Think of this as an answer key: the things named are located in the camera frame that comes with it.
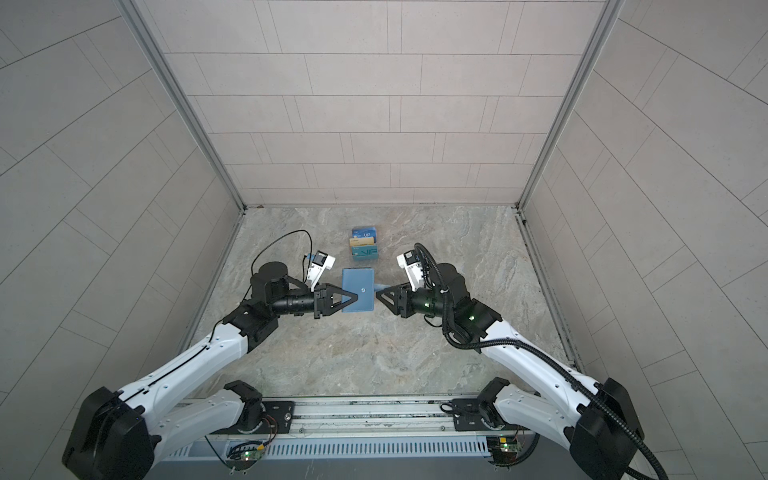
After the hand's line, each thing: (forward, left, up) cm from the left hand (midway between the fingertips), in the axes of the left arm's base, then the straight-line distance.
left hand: (358, 303), depth 68 cm
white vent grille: (-26, +4, -21) cm, 33 cm away
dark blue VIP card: (+34, +2, -17) cm, 38 cm away
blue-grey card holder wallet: (+5, 0, +2) cm, 5 cm away
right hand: (+1, -5, -1) cm, 5 cm away
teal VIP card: (+27, +2, -19) cm, 33 cm away
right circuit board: (-26, -34, -21) cm, 47 cm away
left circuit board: (-28, +25, -19) cm, 42 cm away
